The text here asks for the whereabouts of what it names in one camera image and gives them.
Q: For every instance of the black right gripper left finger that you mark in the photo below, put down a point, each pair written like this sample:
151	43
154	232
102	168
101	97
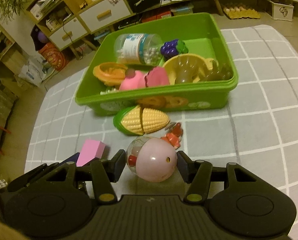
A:
106	172

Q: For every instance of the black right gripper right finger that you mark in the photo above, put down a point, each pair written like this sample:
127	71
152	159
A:
197	174

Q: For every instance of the pink rectangular block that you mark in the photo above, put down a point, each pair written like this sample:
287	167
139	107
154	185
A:
91	149

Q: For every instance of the pink clear capsule ball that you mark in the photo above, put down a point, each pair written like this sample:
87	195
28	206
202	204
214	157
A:
151	159

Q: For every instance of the small red toy figure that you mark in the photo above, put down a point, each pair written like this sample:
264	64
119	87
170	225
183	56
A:
174	135

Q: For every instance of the yellow green toy corn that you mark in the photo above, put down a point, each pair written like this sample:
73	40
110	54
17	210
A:
140	121

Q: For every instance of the orange toy pumpkin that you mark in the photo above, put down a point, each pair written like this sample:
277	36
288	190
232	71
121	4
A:
110	73

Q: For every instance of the pink toy peach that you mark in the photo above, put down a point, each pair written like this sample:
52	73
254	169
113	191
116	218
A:
135	79

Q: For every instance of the purple toy grapes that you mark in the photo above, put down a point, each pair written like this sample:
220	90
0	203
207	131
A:
173	48

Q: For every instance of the clear cotton swab jar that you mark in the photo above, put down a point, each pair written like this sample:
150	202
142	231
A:
139	48

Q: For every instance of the grey checked table cloth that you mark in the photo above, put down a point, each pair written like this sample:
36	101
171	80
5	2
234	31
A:
257	129

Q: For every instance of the orange printed paper bag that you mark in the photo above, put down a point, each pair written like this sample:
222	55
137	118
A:
57	59

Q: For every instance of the red cardboard box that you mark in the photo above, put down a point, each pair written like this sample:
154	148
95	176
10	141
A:
155	15

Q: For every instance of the egg carton tray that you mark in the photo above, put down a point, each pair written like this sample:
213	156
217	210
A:
235	11

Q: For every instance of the wooden white drawer cabinet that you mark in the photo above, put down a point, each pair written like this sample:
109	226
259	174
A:
144	2

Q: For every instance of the white carved wooden box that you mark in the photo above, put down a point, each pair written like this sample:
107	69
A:
279	11

